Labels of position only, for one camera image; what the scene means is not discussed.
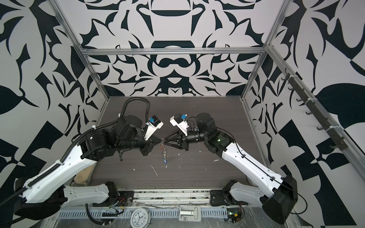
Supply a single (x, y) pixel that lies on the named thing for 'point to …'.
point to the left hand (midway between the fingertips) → (161, 137)
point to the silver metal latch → (189, 213)
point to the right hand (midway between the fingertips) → (166, 141)
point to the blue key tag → (165, 161)
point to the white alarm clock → (140, 218)
